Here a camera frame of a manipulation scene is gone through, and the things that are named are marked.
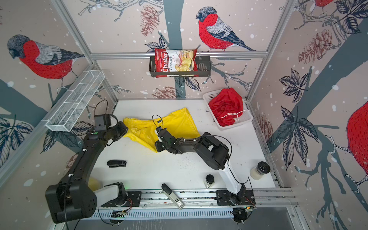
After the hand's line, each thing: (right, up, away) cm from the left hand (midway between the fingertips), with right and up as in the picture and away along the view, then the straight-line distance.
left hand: (126, 126), depth 82 cm
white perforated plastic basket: (+78, +5, +19) cm, 80 cm away
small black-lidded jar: (+47, -27, -11) cm, 55 cm away
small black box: (-9, -24, +6) cm, 27 cm away
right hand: (+13, -16, +11) cm, 23 cm away
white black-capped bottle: (+75, -21, -9) cm, 78 cm away
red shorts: (+66, +13, +28) cm, 73 cm away
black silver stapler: (+26, -33, -11) cm, 44 cm away
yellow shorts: (+8, -4, +6) cm, 11 cm away
